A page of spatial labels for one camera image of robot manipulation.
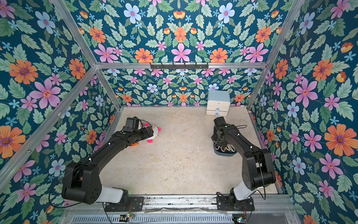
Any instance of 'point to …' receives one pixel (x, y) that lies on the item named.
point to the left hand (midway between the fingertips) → (149, 131)
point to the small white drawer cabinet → (218, 102)
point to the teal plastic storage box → (219, 152)
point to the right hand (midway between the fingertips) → (216, 139)
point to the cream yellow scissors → (229, 147)
